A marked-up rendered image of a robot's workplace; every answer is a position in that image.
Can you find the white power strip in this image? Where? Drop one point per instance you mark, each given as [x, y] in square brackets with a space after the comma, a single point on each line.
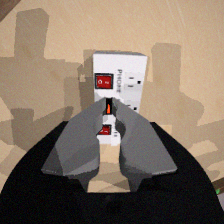
[119, 75]

